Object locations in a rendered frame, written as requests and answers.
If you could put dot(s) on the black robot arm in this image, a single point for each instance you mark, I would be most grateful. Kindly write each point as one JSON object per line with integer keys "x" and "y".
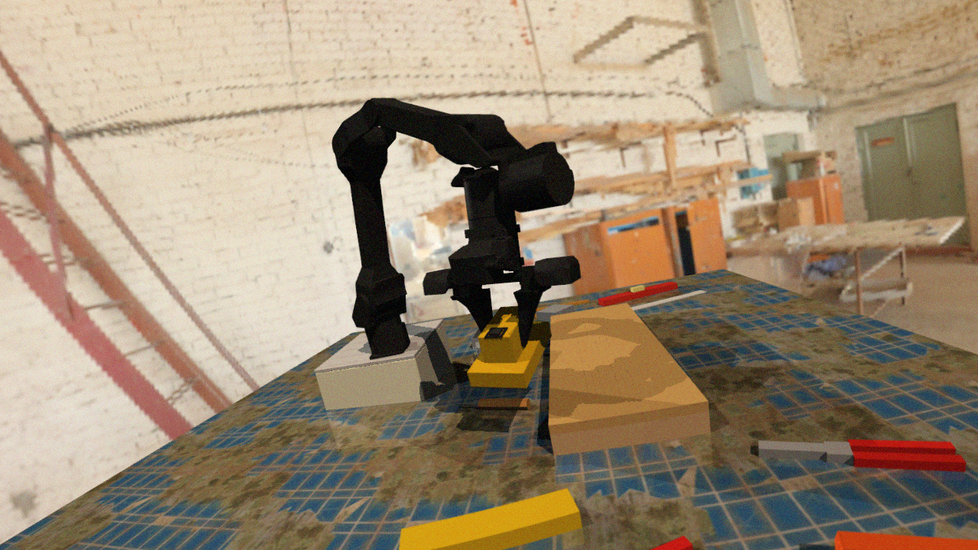
{"x": 526, "y": 180}

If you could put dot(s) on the tan rectangular panel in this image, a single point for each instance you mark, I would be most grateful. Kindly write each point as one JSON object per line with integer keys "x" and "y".
{"x": 612, "y": 384}

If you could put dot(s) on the yellow rectangular bar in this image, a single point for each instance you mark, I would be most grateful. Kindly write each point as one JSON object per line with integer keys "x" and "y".
{"x": 498, "y": 528}

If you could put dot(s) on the white flat strip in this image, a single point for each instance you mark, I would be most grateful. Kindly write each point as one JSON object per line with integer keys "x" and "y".
{"x": 667, "y": 300}

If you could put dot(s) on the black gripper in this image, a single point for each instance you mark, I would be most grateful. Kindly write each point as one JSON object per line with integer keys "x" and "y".
{"x": 534, "y": 280}

